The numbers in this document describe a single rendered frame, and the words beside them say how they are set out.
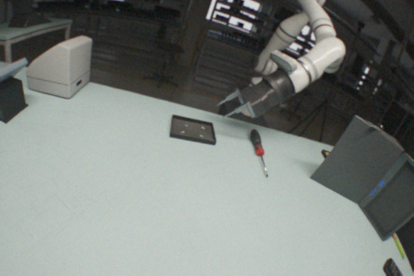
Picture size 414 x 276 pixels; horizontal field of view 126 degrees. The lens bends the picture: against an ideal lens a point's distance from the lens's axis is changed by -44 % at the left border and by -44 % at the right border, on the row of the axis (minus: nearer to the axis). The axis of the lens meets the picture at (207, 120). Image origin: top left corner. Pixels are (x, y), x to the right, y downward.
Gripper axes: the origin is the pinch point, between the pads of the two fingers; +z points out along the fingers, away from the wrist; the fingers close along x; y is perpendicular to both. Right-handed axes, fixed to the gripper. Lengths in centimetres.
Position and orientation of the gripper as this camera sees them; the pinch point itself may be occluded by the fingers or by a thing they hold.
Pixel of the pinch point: (220, 111)
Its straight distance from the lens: 43.7
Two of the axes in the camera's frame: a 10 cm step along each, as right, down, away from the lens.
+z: -8.6, 5.0, 0.9
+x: -2.5, -5.7, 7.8
